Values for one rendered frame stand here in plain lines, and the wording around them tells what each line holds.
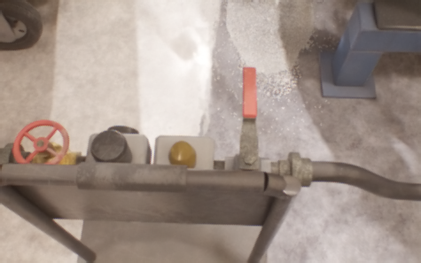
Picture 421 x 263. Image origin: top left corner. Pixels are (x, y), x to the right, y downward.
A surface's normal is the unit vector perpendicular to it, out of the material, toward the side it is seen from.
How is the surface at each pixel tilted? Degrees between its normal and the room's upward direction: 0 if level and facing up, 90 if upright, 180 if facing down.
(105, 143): 0
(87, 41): 0
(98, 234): 0
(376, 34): 90
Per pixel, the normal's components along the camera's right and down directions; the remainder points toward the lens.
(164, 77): 0.00, -0.43
